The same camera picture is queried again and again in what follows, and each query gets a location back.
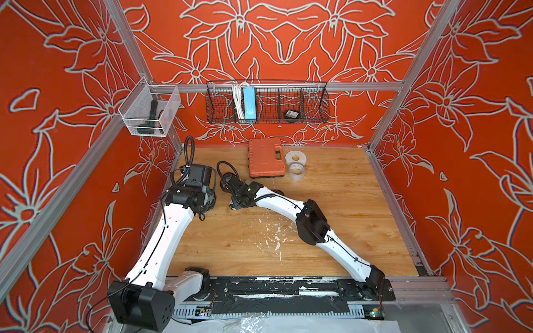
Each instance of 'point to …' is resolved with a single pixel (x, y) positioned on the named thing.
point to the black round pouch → (277, 191)
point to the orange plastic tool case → (266, 157)
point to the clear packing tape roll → (294, 177)
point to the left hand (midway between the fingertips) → (197, 194)
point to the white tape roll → (289, 157)
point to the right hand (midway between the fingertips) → (232, 190)
